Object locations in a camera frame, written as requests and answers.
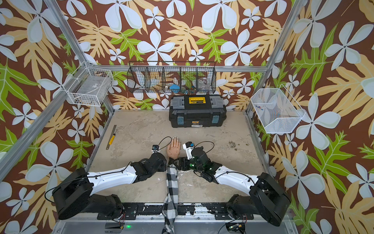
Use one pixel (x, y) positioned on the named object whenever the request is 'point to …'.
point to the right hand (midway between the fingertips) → (175, 161)
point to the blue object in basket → (175, 87)
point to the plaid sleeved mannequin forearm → (170, 204)
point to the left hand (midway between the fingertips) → (164, 160)
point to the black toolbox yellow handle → (197, 110)
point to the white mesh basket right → (275, 111)
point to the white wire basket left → (91, 86)
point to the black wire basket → (172, 77)
